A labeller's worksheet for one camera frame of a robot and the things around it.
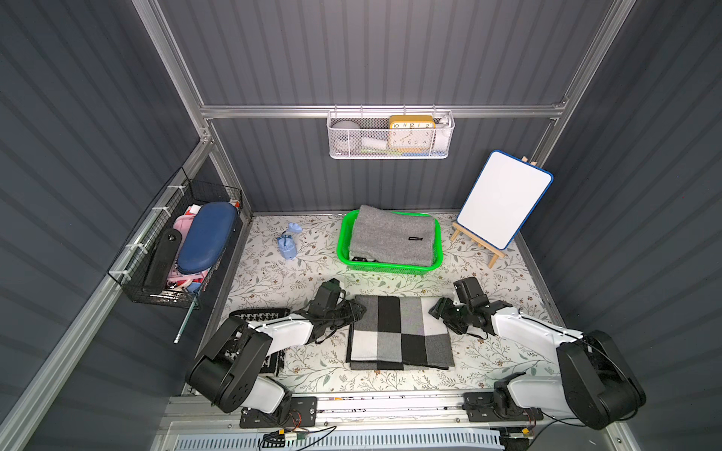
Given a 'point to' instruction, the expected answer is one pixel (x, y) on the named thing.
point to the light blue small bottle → (287, 245)
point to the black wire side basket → (182, 196)
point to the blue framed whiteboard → (504, 199)
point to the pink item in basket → (179, 276)
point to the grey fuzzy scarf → (392, 238)
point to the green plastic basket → (343, 250)
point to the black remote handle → (163, 260)
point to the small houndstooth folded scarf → (273, 362)
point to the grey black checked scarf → (399, 334)
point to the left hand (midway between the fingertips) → (363, 313)
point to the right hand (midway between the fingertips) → (440, 313)
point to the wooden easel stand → (496, 251)
